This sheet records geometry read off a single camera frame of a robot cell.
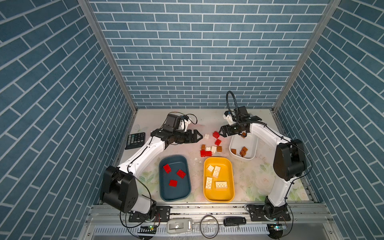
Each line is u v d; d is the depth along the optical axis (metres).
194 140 0.71
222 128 0.84
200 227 0.69
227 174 0.88
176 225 0.69
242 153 0.94
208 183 0.83
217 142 1.02
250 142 1.01
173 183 0.83
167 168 0.87
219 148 0.96
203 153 0.96
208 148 0.96
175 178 0.87
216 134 1.07
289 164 0.50
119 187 0.42
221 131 0.87
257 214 0.74
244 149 0.96
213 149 0.97
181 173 0.86
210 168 0.89
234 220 0.70
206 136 1.03
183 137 0.71
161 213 0.74
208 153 0.96
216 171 0.87
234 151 0.94
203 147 0.99
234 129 0.81
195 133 0.73
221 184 0.83
